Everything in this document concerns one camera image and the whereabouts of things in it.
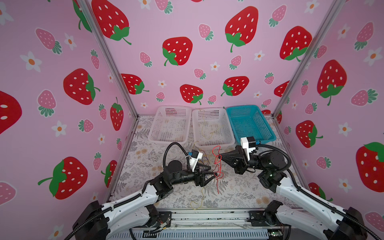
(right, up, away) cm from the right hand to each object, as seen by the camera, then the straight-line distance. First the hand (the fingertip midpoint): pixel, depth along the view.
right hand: (219, 158), depth 55 cm
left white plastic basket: (-30, +15, +59) cm, 68 cm away
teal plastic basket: (+32, +18, +63) cm, 73 cm away
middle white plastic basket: (+2, +12, +57) cm, 58 cm away
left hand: (-1, -9, +11) cm, 14 cm away
